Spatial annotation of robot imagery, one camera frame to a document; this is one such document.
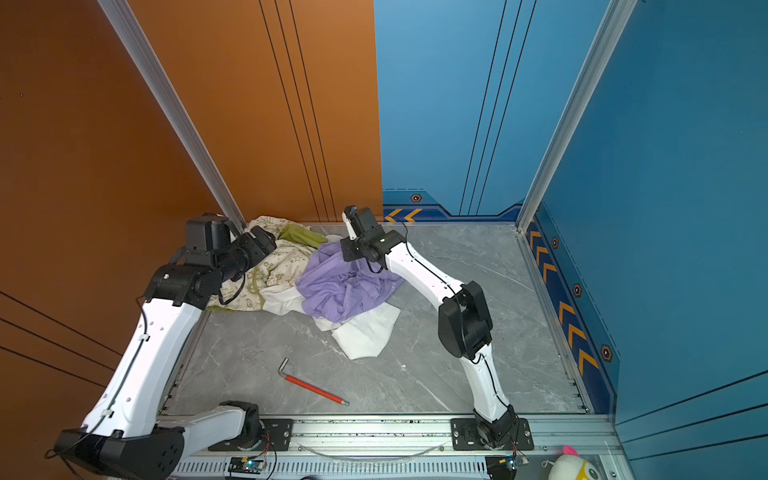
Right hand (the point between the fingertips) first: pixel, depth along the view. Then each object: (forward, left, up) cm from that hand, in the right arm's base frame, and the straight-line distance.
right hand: (345, 245), depth 89 cm
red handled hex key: (-35, +8, -19) cm, 41 cm away
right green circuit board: (-53, -41, -21) cm, 70 cm away
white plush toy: (-53, -53, -14) cm, 77 cm away
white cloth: (-22, -4, -16) cm, 27 cm away
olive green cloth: (+10, +17, -5) cm, 21 cm away
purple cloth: (-11, +3, -8) cm, 14 cm away
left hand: (-11, +16, +14) cm, 24 cm away
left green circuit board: (-52, +21, -20) cm, 60 cm away
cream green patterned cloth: (-1, +20, -7) cm, 21 cm away
